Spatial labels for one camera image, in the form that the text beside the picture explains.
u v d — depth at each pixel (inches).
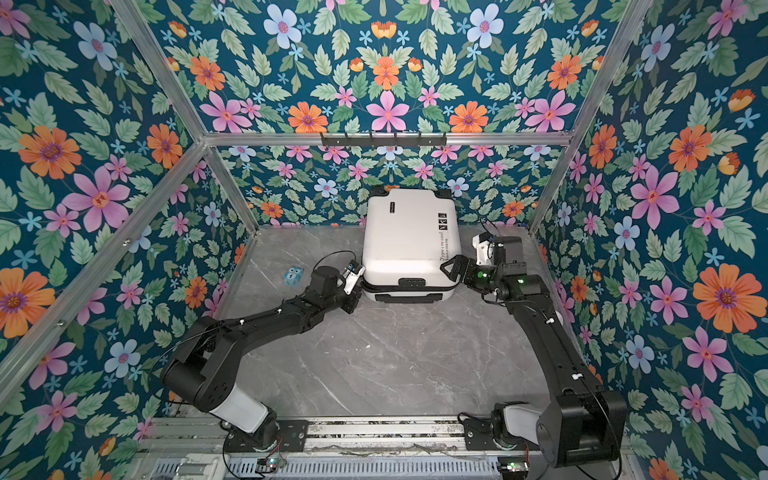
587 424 15.2
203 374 17.7
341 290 31.5
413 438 29.5
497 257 24.6
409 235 35.4
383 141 36.9
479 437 28.8
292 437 28.9
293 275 41.0
